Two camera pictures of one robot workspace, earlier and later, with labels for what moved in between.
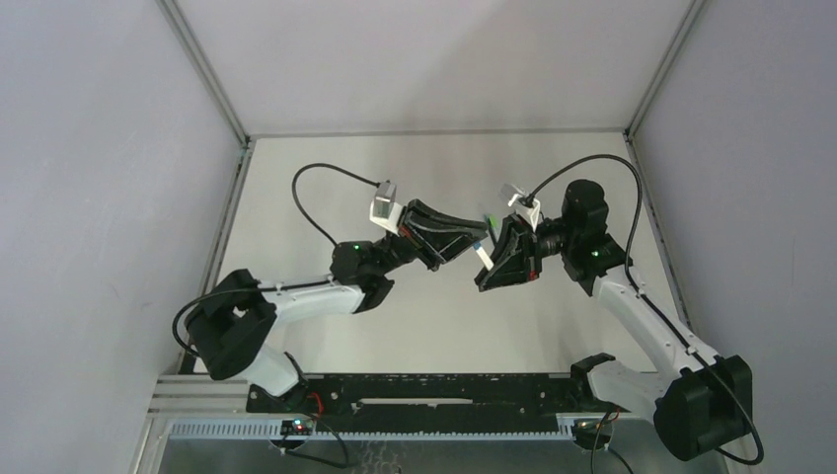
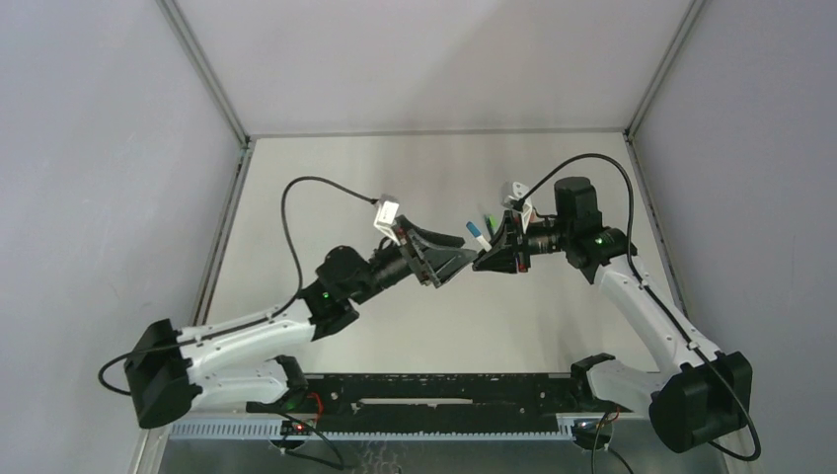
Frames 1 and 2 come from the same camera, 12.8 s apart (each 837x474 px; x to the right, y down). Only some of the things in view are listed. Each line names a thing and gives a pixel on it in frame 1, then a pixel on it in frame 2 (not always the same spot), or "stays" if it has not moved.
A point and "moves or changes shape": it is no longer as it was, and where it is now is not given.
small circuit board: x=297 y=427 stays
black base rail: x=430 y=403 stays
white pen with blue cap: x=484 y=256 moves or changes shape
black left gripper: x=418 y=235 to x=418 y=256
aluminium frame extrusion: x=217 y=407 stays
